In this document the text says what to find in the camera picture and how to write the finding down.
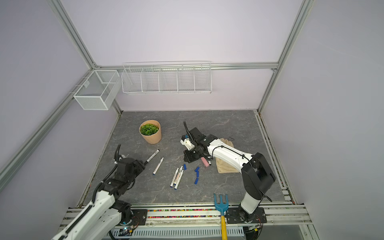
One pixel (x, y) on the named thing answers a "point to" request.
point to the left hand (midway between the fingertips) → (140, 166)
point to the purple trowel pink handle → (205, 162)
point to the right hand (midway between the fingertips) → (186, 160)
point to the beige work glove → (223, 168)
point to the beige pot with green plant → (150, 130)
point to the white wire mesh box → (99, 91)
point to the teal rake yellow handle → (222, 207)
